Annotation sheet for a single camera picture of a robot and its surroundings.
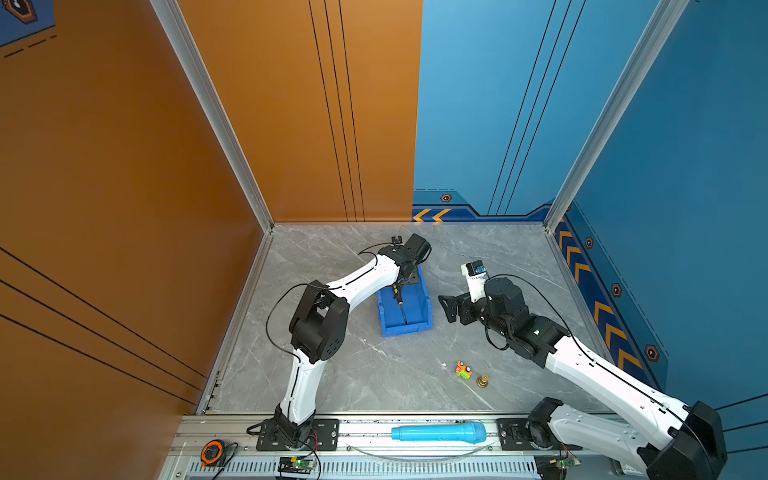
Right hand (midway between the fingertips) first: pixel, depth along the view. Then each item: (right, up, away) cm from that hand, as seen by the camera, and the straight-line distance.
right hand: (451, 293), depth 77 cm
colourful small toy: (+4, -22, +4) cm, 22 cm away
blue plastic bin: (-9, -10, +17) cm, 21 cm away
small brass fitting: (+9, -24, +2) cm, 26 cm away
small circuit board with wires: (+25, -39, -8) cm, 47 cm away
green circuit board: (-38, -40, -7) cm, 56 cm away
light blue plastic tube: (+4, -33, -6) cm, 34 cm away
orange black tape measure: (-57, -36, -9) cm, 68 cm away
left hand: (-11, +4, +18) cm, 21 cm away
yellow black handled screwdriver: (-14, -4, +22) cm, 26 cm away
